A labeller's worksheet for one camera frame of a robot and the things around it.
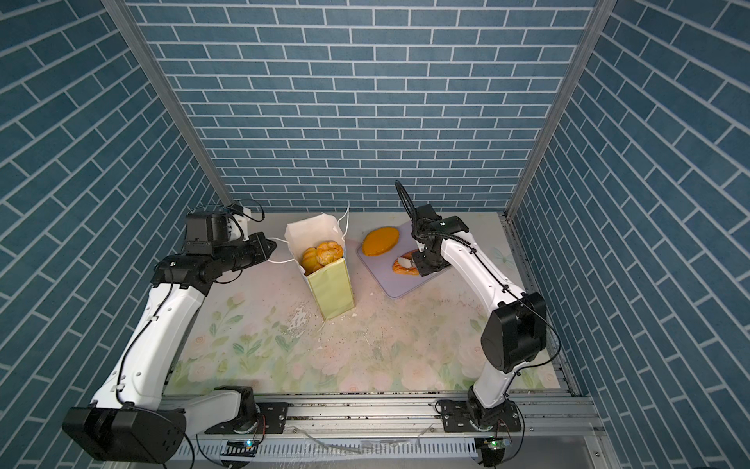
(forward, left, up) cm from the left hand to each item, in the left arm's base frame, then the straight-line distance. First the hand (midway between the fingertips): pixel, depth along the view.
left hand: (278, 242), depth 74 cm
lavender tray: (+5, -31, -29) cm, 42 cm away
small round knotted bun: (+5, -11, -11) cm, 16 cm away
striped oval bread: (+4, -5, -14) cm, 15 cm away
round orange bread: (+21, -26, -25) cm, 42 cm away
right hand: (+2, -40, -12) cm, 42 cm away
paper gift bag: (-6, -12, -12) cm, 18 cm away
